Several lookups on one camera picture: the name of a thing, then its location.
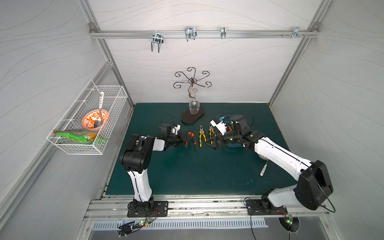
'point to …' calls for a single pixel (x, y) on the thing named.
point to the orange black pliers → (195, 143)
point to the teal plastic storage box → (226, 119)
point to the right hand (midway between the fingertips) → (208, 138)
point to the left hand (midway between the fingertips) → (191, 137)
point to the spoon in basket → (99, 122)
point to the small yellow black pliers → (202, 133)
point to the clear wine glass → (194, 106)
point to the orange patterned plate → (90, 121)
